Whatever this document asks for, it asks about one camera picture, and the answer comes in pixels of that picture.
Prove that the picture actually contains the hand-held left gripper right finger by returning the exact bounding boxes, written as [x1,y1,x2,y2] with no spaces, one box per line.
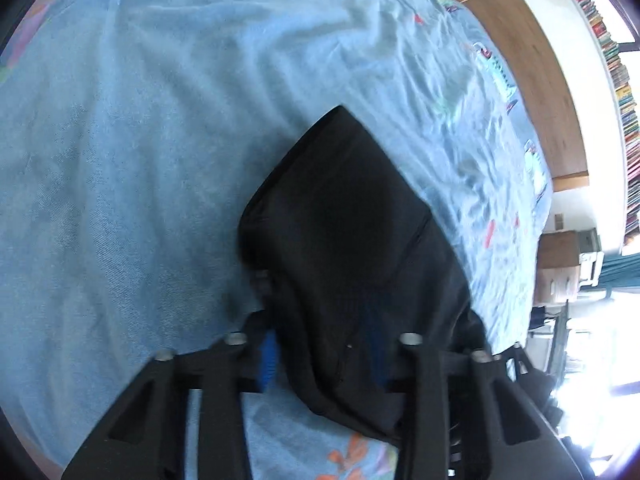
[362,317,586,480]

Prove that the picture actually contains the blue printed bed sheet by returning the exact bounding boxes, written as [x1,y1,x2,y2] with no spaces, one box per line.
[0,0,554,480]

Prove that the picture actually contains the teal window curtain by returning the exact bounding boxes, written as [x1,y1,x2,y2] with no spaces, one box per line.
[597,252,640,287]

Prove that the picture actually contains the black pants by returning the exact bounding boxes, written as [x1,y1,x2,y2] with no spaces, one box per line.
[237,105,493,448]

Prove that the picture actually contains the row of books on shelf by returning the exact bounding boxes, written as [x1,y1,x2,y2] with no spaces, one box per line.
[565,0,640,242]

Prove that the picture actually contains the wooden dresser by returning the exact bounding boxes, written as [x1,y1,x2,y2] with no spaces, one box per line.
[536,230,584,306]

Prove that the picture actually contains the wooden headboard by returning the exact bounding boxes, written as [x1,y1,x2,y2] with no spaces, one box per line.
[442,0,589,193]

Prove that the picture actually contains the white printer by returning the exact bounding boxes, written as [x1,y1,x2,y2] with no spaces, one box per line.
[577,227,602,289]

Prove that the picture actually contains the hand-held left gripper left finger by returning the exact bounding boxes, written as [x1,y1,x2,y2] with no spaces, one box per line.
[60,310,279,480]

